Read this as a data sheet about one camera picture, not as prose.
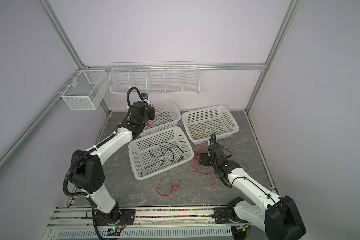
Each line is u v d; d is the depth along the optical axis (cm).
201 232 158
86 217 71
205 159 75
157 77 98
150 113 79
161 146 97
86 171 46
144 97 73
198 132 102
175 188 83
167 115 119
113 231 72
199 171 89
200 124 112
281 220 39
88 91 99
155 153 96
